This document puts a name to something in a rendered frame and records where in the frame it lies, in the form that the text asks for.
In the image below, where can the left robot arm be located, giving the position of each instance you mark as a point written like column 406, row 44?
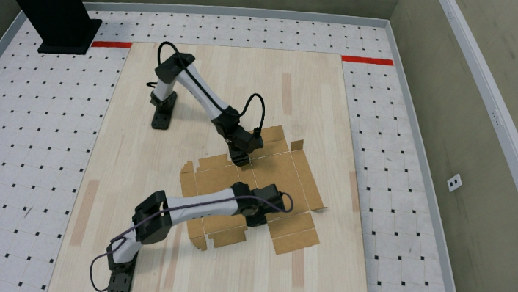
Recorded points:
column 226, row 125

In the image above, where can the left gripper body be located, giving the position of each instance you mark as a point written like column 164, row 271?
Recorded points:
column 236, row 156

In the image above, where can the brown cardboard box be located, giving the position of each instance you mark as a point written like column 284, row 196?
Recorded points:
column 278, row 169

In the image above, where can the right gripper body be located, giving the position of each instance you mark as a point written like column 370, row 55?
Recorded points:
column 257, row 219

